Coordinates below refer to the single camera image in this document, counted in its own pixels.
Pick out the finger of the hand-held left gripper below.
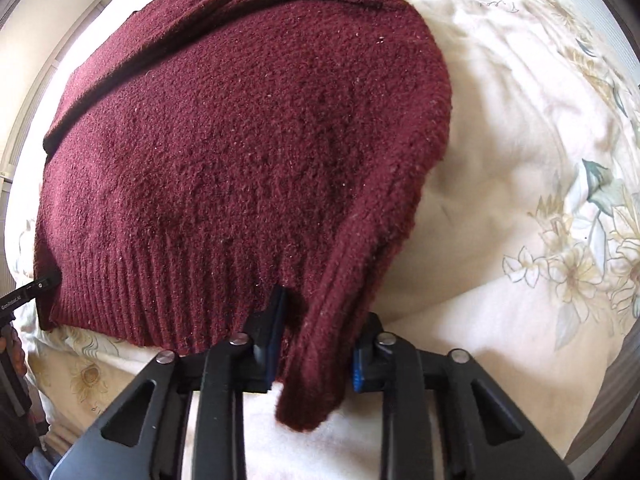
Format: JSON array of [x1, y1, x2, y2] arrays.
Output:
[[30, 270, 62, 295]]

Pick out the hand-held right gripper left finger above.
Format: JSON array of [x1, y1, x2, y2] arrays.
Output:
[[47, 285, 288, 480]]

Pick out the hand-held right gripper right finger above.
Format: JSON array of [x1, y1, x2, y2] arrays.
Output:
[[350, 312, 576, 480]]

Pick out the dark red knit sweater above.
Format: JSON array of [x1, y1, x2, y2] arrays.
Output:
[[32, 0, 453, 433]]

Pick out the person's left hand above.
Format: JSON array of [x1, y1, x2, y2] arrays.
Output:
[[7, 331, 27, 377]]

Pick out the person's blue jeans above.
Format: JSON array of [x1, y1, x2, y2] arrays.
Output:
[[22, 447, 60, 480]]

